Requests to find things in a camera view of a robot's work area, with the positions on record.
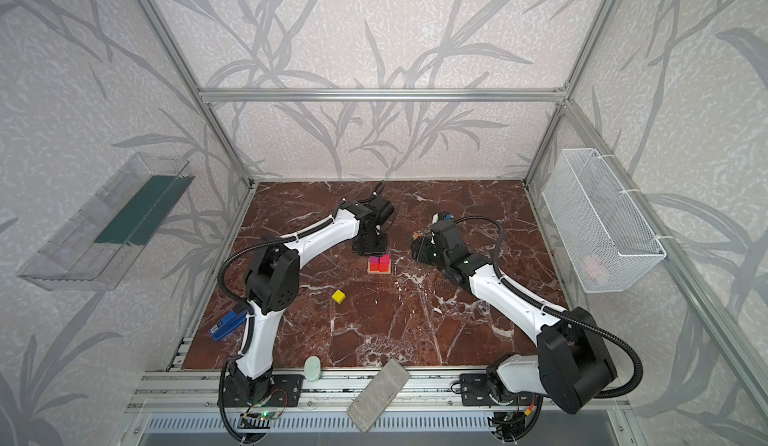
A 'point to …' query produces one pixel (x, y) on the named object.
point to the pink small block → (385, 259)
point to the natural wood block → (377, 271)
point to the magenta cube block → (374, 259)
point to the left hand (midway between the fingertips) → (383, 245)
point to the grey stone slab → (376, 398)
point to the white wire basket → (605, 239)
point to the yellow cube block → (339, 296)
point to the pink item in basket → (595, 269)
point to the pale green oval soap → (312, 368)
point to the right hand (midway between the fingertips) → (418, 236)
